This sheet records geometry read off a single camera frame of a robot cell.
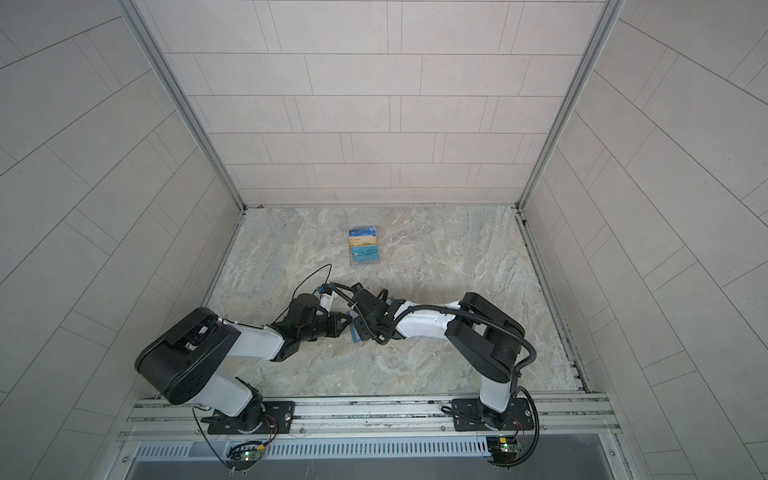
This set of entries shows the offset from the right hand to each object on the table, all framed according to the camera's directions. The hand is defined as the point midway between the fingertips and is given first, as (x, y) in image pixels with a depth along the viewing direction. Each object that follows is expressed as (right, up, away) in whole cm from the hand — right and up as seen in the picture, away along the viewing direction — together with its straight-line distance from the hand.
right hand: (364, 325), depth 88 cm
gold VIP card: (-2, +25, +12) cm, 28 cm away
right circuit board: (+35, -22, -20) cm, 46 cm away
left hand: (-1, +2, 0) cm, 3 cm away
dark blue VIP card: (+1, +28, +14) cm, 31 cm away
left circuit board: (-24, -21, -23) cm, 39 cm away
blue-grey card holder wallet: (-2, -1, -5) cm, 6 cm away
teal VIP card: (0, +21, +11) cm, 23 cm away
